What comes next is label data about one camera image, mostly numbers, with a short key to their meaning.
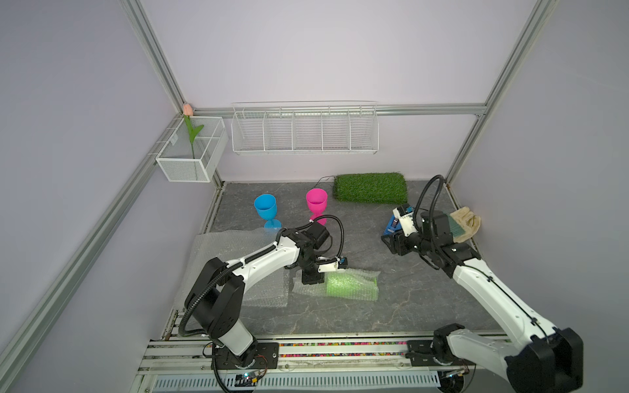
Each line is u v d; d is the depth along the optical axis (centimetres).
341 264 74
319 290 83
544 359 39
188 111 89
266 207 92
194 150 89
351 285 80
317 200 94
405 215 70
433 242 59
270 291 87
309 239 68
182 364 74
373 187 113
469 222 106
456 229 102
